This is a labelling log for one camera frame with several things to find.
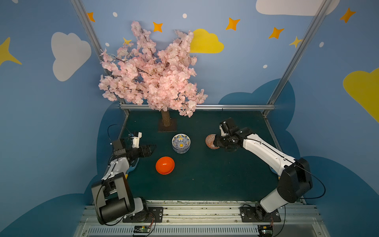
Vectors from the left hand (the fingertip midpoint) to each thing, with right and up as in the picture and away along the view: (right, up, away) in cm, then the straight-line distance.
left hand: (150, 145), depth 88 cm
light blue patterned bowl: (+19, -5, +4) cm, 20 cm away
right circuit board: (+62, -41, -16) cm, 76 cm away
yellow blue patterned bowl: (+18, +1, +9) cm, 21 cm away
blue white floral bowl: (+19, -3, +6) cm, 20 cm away
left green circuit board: (0, -40, -17) cm, 43 cm away
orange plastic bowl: (+9, -13, +1) cm, 16 cm away
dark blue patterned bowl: (+17, -4, +4) cm, 18 cm away
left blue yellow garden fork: (-12, -15, +2) cm, 19 cm away
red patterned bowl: (+38, +1, +13) cm, 40 cm away
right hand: (+41, +3, -1) cm, 41 cm away
